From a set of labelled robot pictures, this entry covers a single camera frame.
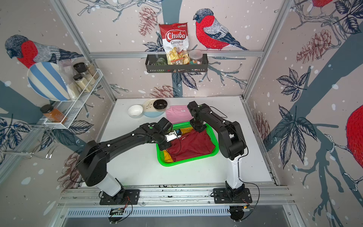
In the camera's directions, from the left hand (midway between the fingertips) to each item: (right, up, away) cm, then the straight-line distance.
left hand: (170, 140), depth 85 cm
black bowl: (-11, +23, +28) cm, 37 cm away
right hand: (+15, +7, +10) cm, 19 cm away
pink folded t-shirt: (+4, +15, +26) cm, 30 cm away
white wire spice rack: (-49, +17, -19) cm, 56 cm away
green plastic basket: (+6, +8, +8) cm, 13 cm away
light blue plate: (-21, +18, +28) cm, 39 cm away
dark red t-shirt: (+12, -4, +5) cm, 14 cm away
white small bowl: (-31, +18, +26) cm, 44 cm away
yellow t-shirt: (-2, -11, +1) cm, 11 cm away
